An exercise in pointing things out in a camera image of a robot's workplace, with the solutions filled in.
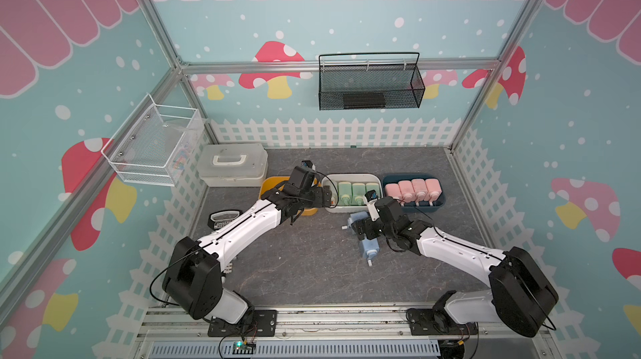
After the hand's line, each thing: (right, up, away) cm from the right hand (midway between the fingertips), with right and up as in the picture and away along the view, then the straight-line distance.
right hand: (360, 215), depth 87 cm
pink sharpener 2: (+25, +8, +10) cm, 28 cm away
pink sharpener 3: (+30, +9, +11) cm, 33 cm away
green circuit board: (-37, -37, -14) cm, 54 cm away
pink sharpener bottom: (+20, +8, +10) cm, 24 cm away
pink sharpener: (+14, +8, +11) cm, 20 cm away
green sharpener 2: (+6, +10, +11) cm, 16 cm away
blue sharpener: (+3, -10, -4) cm, 12 cm away
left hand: (-17, +7, +4) cm, 19 cm away
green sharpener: (-5, +7, +9) cm, 12 cm away
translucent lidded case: (-50, +18, +12) cm, 54 cm away
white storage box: (-9, +12, +13) cm, 20 cm away
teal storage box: (+27, +1, +13) cm, 30 cm away
